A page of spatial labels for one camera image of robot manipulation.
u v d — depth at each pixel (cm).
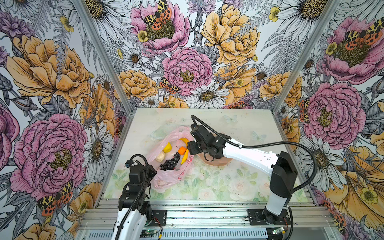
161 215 75
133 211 53
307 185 48
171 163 90
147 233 71
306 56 89
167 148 95
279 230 71
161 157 91
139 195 55
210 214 117
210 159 69
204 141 62
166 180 78
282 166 50
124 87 109
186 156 93
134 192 59
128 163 70
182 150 93
